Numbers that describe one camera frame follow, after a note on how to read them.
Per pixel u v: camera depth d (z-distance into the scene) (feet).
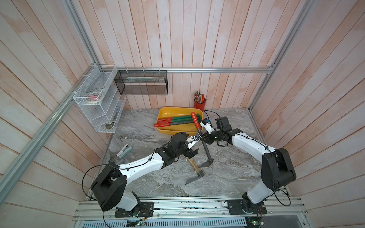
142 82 3.32
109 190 1.35
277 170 1.50
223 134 2.29
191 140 2.25
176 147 2.03
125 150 3.07
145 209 2.40
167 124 3.31
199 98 3.74
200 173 2.75
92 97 2.40
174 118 3.41
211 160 2.91
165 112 3.87
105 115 2.53
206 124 2.62
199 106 3.76
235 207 2.39
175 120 3.49
